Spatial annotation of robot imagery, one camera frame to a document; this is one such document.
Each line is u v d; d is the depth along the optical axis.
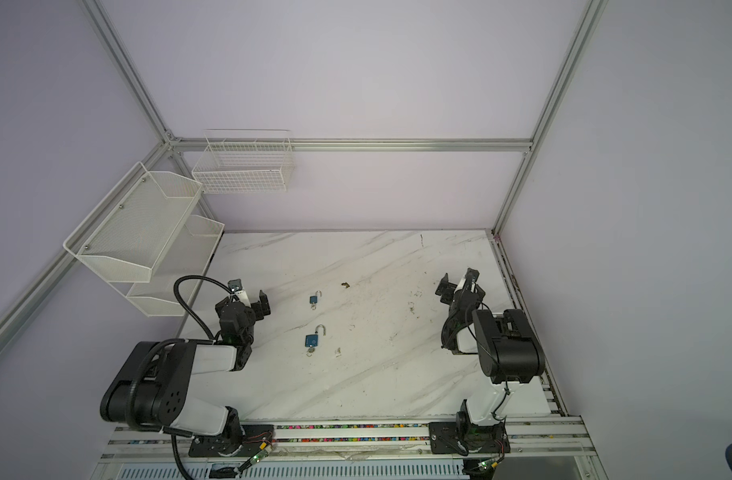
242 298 0.81
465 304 0.72
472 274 0.80
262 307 0.84
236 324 0.70
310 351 0.89
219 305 0.84
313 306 0.98
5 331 0.51
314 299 1.01
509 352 0.48
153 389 0.45
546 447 0.74
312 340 0.91
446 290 0.87
